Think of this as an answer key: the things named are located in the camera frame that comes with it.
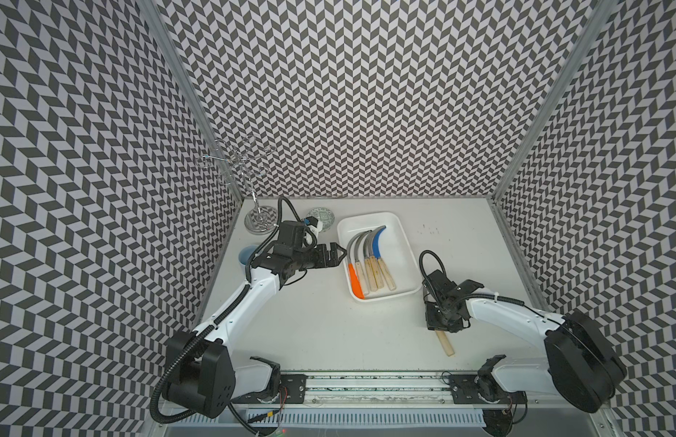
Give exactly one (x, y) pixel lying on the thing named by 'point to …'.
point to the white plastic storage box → (394, 248)
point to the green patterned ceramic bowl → (323, 214)
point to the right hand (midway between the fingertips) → (435, 330)
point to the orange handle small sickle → (353, 278)
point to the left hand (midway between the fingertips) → (334, 256)
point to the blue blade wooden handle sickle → (381, 262)
